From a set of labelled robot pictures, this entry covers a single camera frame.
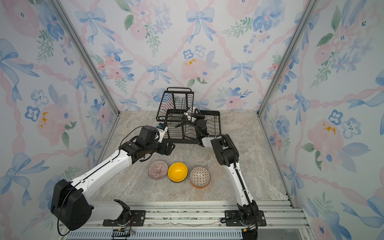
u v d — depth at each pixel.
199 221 0.74
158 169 0.89
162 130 0.72
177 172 0.86
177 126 0.90
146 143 0.61
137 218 0.73
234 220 0.72
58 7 0.69
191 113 1.01
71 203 0.39
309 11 0.70
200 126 0.86
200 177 0.86
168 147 0.73
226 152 0.68
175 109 1.13
